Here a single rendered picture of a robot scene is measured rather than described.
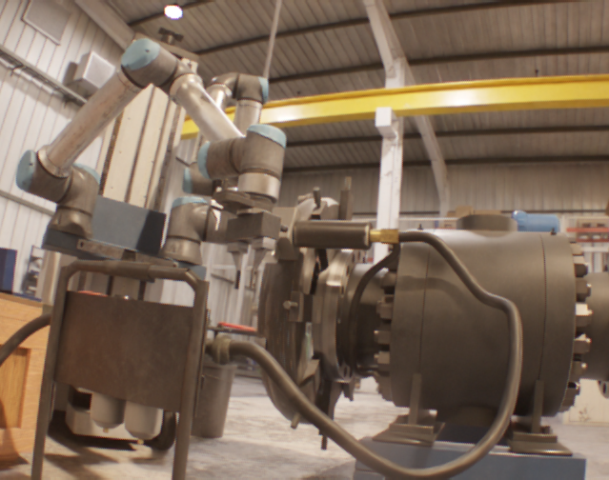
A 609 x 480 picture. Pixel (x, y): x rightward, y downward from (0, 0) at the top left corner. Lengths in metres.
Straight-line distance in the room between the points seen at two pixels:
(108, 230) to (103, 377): 1.14
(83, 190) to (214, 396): 1.12
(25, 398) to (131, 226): 0.96
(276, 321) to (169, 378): 0.50
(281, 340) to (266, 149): 0.54
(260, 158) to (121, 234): 1.14
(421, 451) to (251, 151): 0.80
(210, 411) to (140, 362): 1.46
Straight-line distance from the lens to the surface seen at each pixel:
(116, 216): 2.14
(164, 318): 0.98
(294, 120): 10.78
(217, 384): 2.42
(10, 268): 1.41
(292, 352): 1.40
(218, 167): 1.17
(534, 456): 1.28
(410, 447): 1.27
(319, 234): 1.33
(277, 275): 1.40
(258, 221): 1.03
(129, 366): 1.02
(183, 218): 2.07
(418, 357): 1.40
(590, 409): 5.24
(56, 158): 1.83
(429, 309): 1.38
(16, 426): 1.50
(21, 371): 1.47
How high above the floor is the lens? 0.43
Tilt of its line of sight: 14 degrees up
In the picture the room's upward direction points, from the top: 7 degrees clockwise
